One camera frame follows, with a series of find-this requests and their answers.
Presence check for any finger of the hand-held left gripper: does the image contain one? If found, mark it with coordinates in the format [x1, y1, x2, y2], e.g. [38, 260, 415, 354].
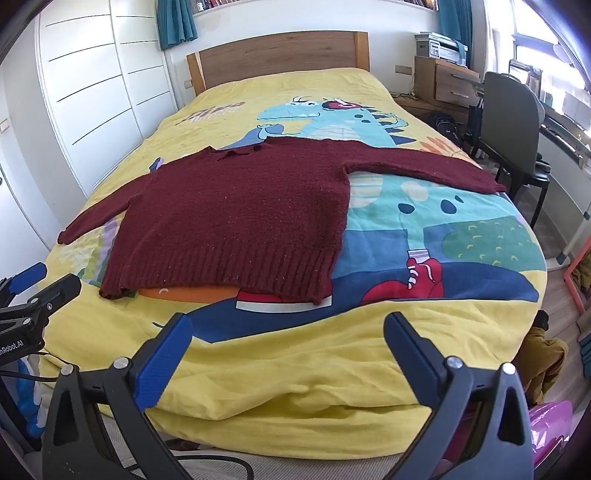
[0, 262, 48, 296]
[28, 274, 83, 319]

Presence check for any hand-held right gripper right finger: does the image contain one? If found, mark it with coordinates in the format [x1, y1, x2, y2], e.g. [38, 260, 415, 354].
[383, 312, 536, 480]

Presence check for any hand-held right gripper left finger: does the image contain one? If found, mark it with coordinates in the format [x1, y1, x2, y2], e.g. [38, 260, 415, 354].
[41, 313, 195, 480]

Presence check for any maroon knit sweater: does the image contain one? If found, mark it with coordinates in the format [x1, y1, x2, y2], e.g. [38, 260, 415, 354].
[58, 138, 508, 306]

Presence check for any person's left hand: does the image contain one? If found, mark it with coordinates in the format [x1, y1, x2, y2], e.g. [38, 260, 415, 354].
[14, 360, 47, 439]

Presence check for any bed with dinosaur duvet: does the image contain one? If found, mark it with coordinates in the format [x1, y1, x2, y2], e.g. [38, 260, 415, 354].
[39, 67, 550, 444]

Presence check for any mustard cloth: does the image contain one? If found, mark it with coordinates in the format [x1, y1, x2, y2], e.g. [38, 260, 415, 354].
[522, 325, 568, 398]

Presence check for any pink plastic object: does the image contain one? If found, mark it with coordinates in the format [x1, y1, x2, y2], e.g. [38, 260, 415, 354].
[529, 401, 575, 467]

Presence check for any white wardrobe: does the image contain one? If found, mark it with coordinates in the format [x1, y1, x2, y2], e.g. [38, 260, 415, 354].
[0, 0, 185, 259]

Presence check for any black backpack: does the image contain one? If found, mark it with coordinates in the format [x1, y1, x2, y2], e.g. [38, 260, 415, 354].
[427, 112, 467, 148]

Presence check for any black shopping bag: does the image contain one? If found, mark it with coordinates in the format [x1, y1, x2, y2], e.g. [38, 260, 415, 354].
[466, 102, 485, 145]

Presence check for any dark chair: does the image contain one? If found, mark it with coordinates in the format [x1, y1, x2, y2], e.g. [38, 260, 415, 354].
[466, 71, 552, 229]

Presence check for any cluttered desk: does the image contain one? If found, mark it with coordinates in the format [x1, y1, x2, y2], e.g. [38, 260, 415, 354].
[536, 108, 591, 162]

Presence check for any wooden drawer cabinet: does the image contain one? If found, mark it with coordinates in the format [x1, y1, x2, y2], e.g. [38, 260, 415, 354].
[414, 55, 483, 109]

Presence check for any teal curtain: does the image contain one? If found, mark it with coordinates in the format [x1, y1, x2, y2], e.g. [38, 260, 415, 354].
[156, 0, 198, 51]
[436, 0, 467, 51]

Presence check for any white printer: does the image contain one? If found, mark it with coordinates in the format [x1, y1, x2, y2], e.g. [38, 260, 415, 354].
[414, 31, 469, 63]

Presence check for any wooden headboard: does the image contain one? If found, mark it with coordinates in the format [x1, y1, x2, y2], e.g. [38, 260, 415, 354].
[186, 31, 371, 97]

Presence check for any black cable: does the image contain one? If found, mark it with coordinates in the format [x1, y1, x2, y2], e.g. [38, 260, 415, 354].
[0, 352, 65, 384]

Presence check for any orange frame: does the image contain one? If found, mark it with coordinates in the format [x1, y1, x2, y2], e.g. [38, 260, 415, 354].
[561, 240, 591, 315]

